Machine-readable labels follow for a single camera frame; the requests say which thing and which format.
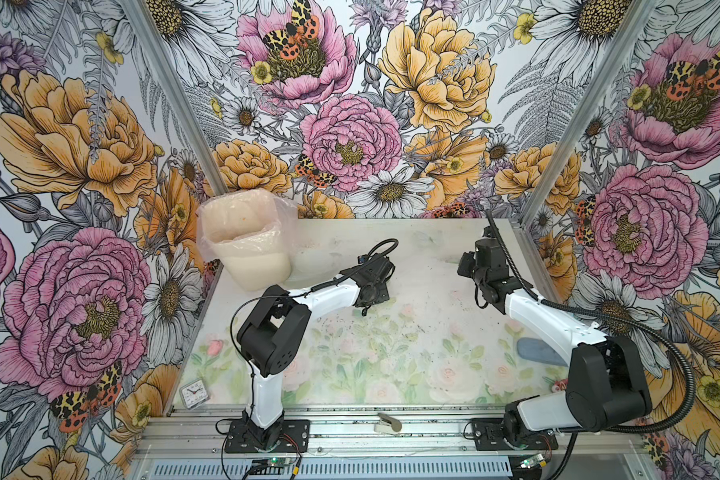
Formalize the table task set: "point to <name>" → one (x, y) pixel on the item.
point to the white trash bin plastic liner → (252, 233)
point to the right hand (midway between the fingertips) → (468, 263)
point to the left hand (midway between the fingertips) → (376, 301)
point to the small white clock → (194, 393)
